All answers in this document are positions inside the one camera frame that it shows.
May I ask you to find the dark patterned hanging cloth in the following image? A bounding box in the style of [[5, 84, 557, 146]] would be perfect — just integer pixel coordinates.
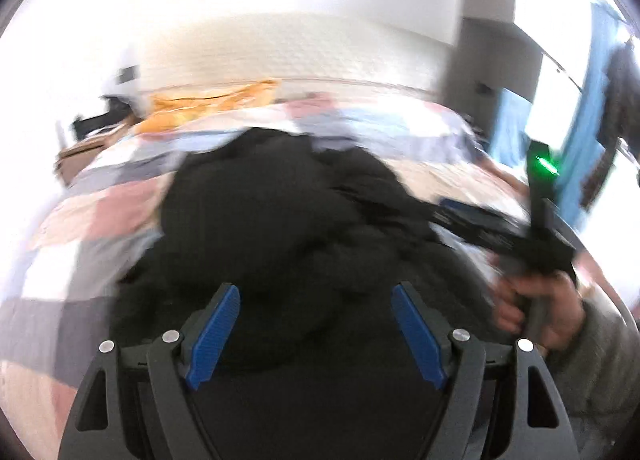
[[582, 37, 640, 201]]

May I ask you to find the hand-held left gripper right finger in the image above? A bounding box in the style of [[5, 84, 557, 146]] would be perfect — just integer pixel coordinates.
[[391, 282, 581, 460]]

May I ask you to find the yellow pillow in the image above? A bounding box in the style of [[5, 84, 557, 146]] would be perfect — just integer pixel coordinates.
[[136, 80, 278, 133]]

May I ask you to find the person's right forearm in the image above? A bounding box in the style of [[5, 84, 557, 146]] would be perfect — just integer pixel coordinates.
[[545, 297, 640, 436]]

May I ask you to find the blue curtain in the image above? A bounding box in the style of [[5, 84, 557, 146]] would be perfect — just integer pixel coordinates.
[[557, 0, 632, 221]]

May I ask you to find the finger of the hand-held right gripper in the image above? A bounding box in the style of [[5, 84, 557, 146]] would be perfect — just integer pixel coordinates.
[[433, 211, 527, 254], [439, 196, 532, 234]]

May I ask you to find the blue towel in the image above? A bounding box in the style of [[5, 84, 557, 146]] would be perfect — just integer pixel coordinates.
[[489, 88, 535, 175]]

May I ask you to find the wooden nightstand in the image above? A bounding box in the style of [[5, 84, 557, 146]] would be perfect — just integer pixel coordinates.
[[54, 122, 136, 185]]

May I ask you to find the cream quilted headboard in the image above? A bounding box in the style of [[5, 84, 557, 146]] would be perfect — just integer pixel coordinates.
[[135, 14, 463, 108]]

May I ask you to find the checkered pastel bed blanket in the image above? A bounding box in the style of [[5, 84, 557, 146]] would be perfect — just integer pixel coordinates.
[[0, 90, 591, 441]]

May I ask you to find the black bag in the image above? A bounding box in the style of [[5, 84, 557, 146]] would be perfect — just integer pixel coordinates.
[[72, 102, 132, 139]]

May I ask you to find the person's right hand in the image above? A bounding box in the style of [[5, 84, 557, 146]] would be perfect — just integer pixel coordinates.
[[491, 271, 586, 354]]

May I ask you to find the black hanging rod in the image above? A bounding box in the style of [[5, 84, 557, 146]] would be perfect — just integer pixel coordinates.
[[542, 52, 588, 93]]

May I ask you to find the grey wall cabinet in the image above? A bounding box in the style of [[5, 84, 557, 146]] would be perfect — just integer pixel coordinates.
[[452, 17, 546, 141]]

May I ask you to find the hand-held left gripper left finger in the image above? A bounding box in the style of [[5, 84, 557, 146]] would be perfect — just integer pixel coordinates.
[[60, 283, 241, 460]]

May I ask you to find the black puffer jacket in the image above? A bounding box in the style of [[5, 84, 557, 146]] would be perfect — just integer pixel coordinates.
[[112, 127, 501, 460]]

